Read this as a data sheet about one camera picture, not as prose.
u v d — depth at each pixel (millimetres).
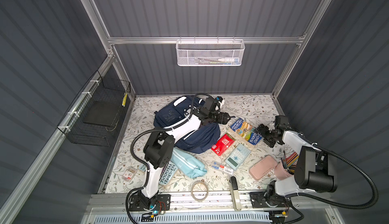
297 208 723
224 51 989
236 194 731
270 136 787
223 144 936
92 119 698
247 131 968
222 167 831
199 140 899
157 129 534
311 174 445
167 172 806
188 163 821
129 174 804
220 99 818
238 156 868
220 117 795
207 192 763
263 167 859
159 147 517
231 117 1059
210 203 743
